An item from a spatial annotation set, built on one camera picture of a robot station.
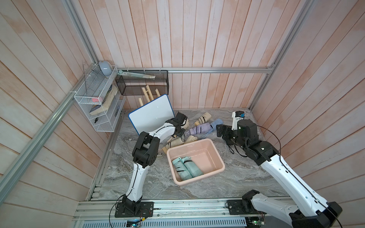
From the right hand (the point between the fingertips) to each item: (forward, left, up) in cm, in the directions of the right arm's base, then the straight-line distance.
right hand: (222, 125), depth 74 cm
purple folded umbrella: (+16, +5, -23) cm, 28 cm away
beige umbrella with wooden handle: (+16, +20, -23) cm, 34 cm away
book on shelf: (+9, +70, +4) cm, 70 cm away
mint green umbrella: (-15, +21, -24) cm, 36 cm away
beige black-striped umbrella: (+5, +25, -25) cm, 36 cm away
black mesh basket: (+42, +60, -5) cm, 73 cm away
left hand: (+14, +25, -25) cm, 38 cm away
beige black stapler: (-6, +36, -24) cm, 44 cm away
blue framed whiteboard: (+18, +47, -15) cm, 52 cm away
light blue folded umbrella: (+25, -7, -26) cm, 37 cm away
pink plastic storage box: (-2, +6, -27) cm, 27 cm away
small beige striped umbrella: (+27, +4, -25) cm, 37 cm away
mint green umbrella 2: (-13, +16, -25) cm, 32 cm away
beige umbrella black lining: (+6, +15, -22) cm, 27 cm away
